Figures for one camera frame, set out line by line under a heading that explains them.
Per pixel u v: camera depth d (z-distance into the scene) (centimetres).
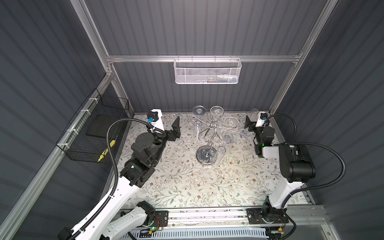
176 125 55
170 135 55
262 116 79
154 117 48
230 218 75
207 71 179
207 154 94
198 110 74
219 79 91
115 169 44
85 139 71
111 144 69
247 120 91
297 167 50
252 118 91
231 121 74
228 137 67
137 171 47
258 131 84
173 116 124
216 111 79
